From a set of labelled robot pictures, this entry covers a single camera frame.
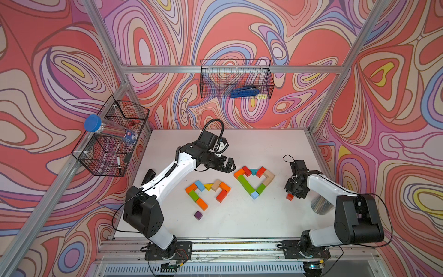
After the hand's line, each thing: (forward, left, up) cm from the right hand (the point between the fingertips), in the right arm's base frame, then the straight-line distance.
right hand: (292, 195), depth 89 cm
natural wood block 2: (+6, +40, +3) cm, 41 cm away
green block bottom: (+2, +52, 0) cm, 52 cm away
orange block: (+6, +52, +3) cm, 53 cm away
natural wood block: (+12, +10, +1) cm, 16 cm away
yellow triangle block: (+6, +44, +3) cm, 44 cm away
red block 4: (0, +37, +2) cm, 37 cm away
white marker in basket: (+5, +80, +27) cm, 84 cm away
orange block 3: (+6, +35, +2) cm, 36 cm away
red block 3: (-2, +2, +2) cm, 3 cm away
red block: (+14, +23, +3) cm, 27 cm away
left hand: (+7, +33, +19) cm, 39 cm away
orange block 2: (-3, +47, +1) cm, 48 cm away
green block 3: (+5, +15, 0) cm, 16 cm away
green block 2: (+2, +22, +1) cm, 22 cm away
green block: (+8, +24, +1) cm, 25 cm away
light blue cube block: (0, +20, +1) cm, 20 cm away
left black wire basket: (+9, +87, +29) cm, 92 cm away
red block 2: (+14, +14, +3) cm, 20 cm away
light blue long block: (+7, +49, +3) cm, 49 cm away
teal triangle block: (+14, +18, +3) cm, 23 cm away
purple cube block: (-9, +49, +2) cm, 50 cm away
